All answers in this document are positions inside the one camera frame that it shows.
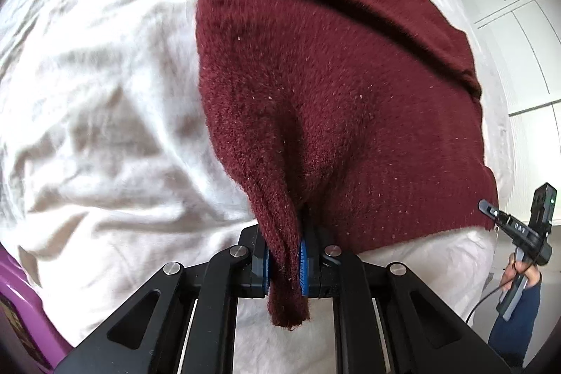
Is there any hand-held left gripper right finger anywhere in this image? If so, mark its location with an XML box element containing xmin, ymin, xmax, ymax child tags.
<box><xmin>300</xmin><ymin>227</ymin><xmax>514</xmax><ymax>374</ymax></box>

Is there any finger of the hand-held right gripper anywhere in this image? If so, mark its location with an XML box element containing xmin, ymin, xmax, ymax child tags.
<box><xmin>478</xmin><ymin>199</ymin><xmax>532</xmax><ymax>250</ymax></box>

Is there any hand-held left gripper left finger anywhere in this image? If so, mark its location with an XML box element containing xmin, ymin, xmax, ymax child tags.
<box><xmin>53</xmin><ymin>225</ymin><xmax>270</xmax><ymax>374</ymax></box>

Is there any dark red knit sweater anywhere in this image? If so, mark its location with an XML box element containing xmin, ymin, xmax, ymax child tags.
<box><xmin>195</xmin><ymin>0</ymin><xmax>499</xmax><ymax>331</ymax></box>

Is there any person's right hand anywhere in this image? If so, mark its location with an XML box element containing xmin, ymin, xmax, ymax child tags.
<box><xmin>501</xmin><ymin>253</ymin><xmax>543</xmax><ymax>292</ymax></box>

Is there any white wrinkled bed sheet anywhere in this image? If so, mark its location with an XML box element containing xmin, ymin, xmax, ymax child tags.
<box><xmin>0</xmin><ymin>0</ymin><xmax>517</xmax><ymax>374</ymax></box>

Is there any purple plastic basket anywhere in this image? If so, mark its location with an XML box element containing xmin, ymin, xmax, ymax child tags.
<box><xmin>0</xmin><ymin>247</ymin><xmax>74</xmax><ymax>374</ymax></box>

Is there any black cable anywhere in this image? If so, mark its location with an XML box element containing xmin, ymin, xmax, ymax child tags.
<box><xmin>465</xmin><ymin>286</ymin><xmax>506</xmax><ymax>324</ymax></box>

